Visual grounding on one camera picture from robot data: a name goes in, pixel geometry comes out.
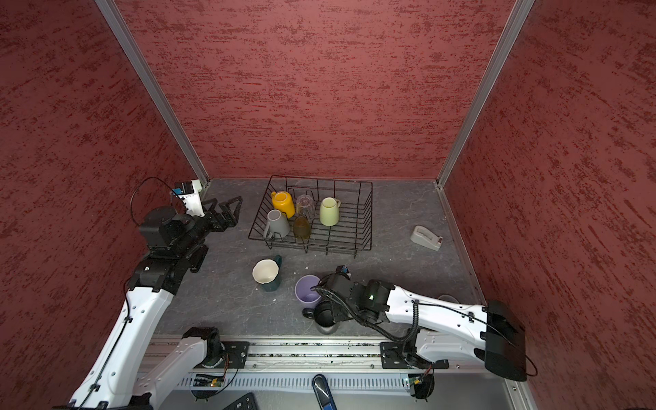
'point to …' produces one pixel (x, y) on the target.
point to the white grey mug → (278, 221)
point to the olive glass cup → (301, 227)
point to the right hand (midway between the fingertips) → (337, 317)
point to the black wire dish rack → (316, 215)
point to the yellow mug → (283, 201)
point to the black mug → (324, 316)
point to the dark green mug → (266, 272)
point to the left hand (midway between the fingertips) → (229, 205)
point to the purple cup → (302, 289)
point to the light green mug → (329, 211)
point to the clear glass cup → (306, 206)
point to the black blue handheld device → (323, 392)
